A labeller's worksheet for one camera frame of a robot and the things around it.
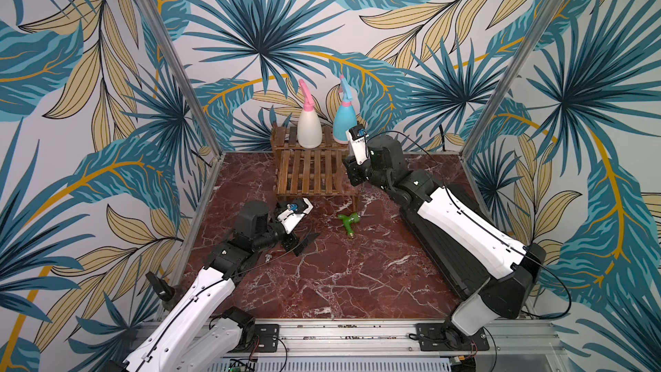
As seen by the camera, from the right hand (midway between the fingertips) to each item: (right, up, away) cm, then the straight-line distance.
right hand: (328, 169), depth 69 cm
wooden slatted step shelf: (-7, 0, +24) cm, 25 cm away
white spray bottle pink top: (-6, +12, +11) cm, 17 cm away
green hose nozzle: (+7, -18, +26) cm, 33 cm away
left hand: (-6, -15, +3) cm, 16 cm away
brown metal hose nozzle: (-21, -30, +18) cm, 40 cm away
